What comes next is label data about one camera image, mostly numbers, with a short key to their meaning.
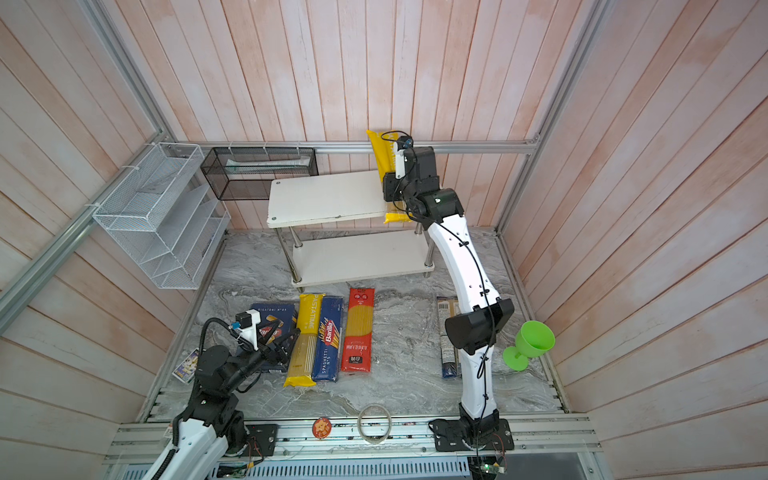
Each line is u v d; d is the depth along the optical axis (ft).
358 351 2.82
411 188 2.10
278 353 2.26
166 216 2.40
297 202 2.68
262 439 2.40
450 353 2.82
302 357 2.75
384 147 2.56
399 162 2.21
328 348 2.81
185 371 2.74
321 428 2.47
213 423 1.89
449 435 2.40
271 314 2.90
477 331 1.67
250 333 2.25
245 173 3.39
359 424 2.50
